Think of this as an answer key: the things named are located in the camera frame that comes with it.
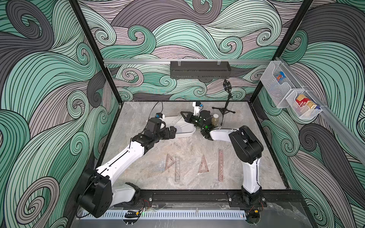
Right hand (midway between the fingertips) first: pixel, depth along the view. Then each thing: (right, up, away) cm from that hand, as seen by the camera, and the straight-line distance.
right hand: (182, 111), depth 92 cm
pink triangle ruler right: (+13, -34, -7) cm, 37 cm away
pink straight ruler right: (+24, -34, -7) cm, 42 cm away
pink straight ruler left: (-3, -35, -7) cm, 36 cm away
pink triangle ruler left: (-8, -32, -4) cm, 33 cm away
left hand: (-7, -10, -10) cm, 16 cm away
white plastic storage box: (+1, -12, +11) cm, 16 cm away
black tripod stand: (+30, +15, -2) cm, 34 cm away
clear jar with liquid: (+24, -6, +7) cm, 26 cm away
